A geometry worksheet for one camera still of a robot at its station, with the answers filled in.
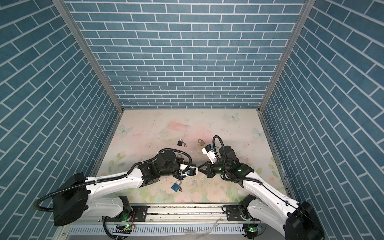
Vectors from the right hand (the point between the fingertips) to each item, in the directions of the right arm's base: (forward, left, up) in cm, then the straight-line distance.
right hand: (196, 168), depth 75 cm
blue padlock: (-6, +12, -14) cm, 19 cm away
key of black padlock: (+22, +11, -14) cm, 29 cm away
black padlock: (+23, +14, -13) cm, 30 cm away
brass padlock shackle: (+25, 0, -15) cm, 29 cm away
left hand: (+2, +1, -1) cm, 2 cm away
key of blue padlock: (-7, +8, -14) cm, 18 cm away
